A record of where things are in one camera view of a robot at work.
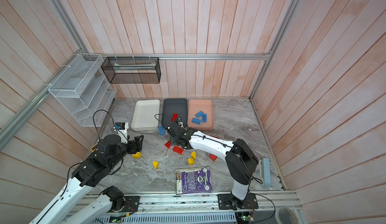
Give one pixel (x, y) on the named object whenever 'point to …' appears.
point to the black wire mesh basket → (132, 70)
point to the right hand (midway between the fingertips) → (176, 137)
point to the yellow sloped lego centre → (193, 154)
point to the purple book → (193, 181)
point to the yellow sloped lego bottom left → (155, 164)
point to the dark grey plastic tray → (170, 106)
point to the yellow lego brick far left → (137, 155)
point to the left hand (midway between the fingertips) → (136, 139)
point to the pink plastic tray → (205, 106)
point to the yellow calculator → (93, 148)
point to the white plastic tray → (143, 118)
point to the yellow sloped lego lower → (191, 161)
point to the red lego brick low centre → (177, 149)
